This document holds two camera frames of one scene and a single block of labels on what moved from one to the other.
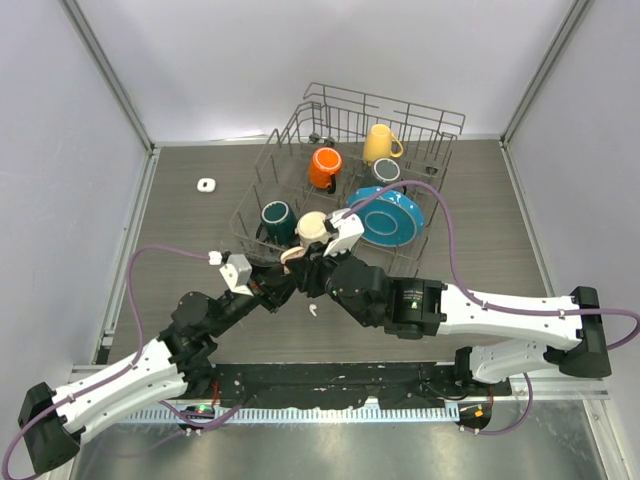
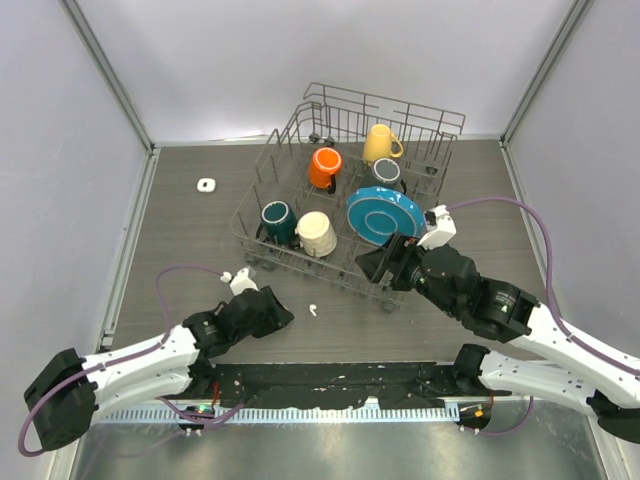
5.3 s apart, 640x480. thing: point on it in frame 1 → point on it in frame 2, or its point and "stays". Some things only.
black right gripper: x=311 y=266 → x=394 y=258
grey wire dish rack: x=350 y=169 stays
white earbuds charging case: x=206 y=185 stays
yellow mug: x=378 y=144 stays
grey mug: x=386 y=170 stays
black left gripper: x=270 y=285 → x=276 y=315
